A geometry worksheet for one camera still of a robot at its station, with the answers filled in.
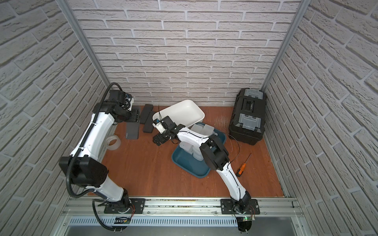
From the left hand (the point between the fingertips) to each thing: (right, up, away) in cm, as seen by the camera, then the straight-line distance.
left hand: (135, 113), depth 82 cm
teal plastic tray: (+36, -33, +4) cm, 49 cm away
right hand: (+11, -15, +12) cm, 22 cm away
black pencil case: (-4, +4, +31) cm, 32 cm away
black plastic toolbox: (+66, -6, +6) cm, 66 cm away
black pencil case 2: (0, -9, +22) cm, 24 cm away
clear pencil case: (+39, -10, +13) cm, 42 cm away
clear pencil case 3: (+35, -24, +5) cm, 43 cm away
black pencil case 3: (0, -9, -4) cm, 10 cm away
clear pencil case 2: (+29, -20, +6) cm, 36 cm away
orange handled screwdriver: (+61, -34, +2) cm, 69 cm away
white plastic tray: (+27, +2, +32) cm, 42 cm away
